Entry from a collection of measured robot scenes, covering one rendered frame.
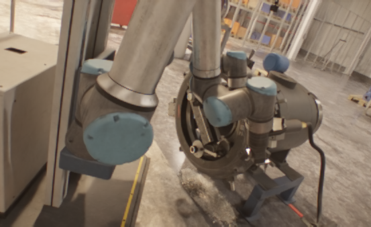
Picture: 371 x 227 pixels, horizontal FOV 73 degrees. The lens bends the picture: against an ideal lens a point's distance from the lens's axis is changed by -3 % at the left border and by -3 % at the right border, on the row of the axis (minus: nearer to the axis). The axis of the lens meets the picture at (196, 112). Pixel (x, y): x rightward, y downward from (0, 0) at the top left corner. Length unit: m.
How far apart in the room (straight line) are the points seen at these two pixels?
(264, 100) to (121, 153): 0.42
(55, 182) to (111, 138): 0.61
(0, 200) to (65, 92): 0.46
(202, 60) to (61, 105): 0.50
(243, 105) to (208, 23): 0.25
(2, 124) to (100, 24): 0.49
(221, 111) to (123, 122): 0.28
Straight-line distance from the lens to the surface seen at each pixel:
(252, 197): 1.90
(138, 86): 0.56
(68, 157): 0.85
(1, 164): 1.05
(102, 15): 1.11
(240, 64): 1.20
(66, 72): 0.91
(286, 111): 1.76
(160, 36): 0.54
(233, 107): 0.73
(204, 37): 0.76
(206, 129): 1.58
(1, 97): 0.92
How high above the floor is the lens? 1.23
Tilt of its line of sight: 23 degrees down
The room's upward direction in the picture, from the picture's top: 19 degrees clockwise
